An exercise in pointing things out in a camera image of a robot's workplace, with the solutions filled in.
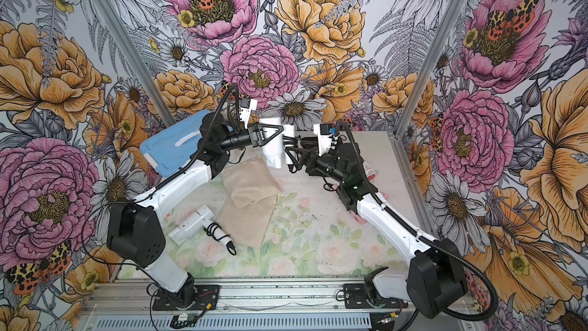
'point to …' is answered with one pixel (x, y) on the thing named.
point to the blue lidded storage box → (171, 150)
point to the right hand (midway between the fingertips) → (292, 150)
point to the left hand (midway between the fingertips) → (282, 133)
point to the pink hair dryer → (360, 220)
